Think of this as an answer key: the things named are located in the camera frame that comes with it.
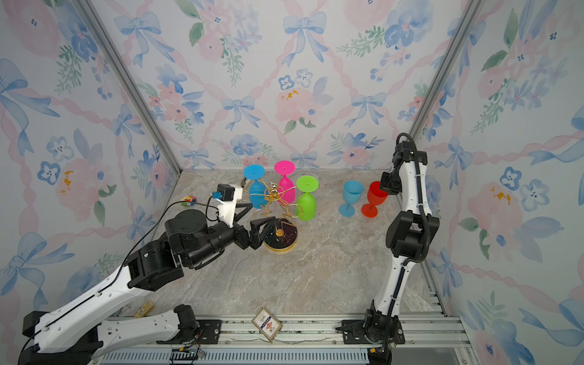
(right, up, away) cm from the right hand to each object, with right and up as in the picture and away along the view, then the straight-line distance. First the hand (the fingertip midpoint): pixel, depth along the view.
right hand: (391, 189), depth 91 cm
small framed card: (-48, -45, -16) cm, 67 cm away
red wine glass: (-7, -3, -1) cm, 7 cm away
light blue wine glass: (-14, -1, +3) cm, 15 cm away
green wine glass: (-34, -5, -11) cm, 36 cm away
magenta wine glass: (-41, -1, -16) cm, 44 cm away
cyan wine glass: (-52, +6, -12) cm, 54 cm away
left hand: (-47, -6, -34) cm, 58 cm away
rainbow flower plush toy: (-88, -4, +16) cm, 89 cm away
